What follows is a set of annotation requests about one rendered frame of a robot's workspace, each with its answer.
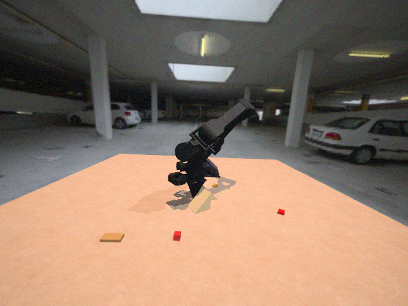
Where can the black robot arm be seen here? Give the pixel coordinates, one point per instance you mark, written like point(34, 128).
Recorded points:
point(212, 133)

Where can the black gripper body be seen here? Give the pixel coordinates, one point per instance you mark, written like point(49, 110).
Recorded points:
point(195, 170)

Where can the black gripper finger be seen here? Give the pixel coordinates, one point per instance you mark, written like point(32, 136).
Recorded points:
point(200, 183)
point(193, 187)

